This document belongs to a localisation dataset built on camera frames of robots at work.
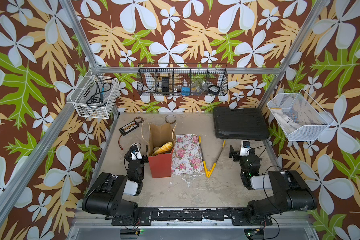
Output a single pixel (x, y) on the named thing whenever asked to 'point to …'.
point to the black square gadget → (214, 89)
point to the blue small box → (185, 91)
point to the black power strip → (129, 127)
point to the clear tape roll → (170, 118)
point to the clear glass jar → (198, 86)
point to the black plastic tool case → (248, 123)
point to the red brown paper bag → (157, 135)
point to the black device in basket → (165, 83)
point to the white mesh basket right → (299, 117)
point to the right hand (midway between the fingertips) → (238, 144)
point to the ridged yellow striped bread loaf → (166, 148)
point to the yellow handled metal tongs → (208, 172)
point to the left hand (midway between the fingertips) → (139, 145)
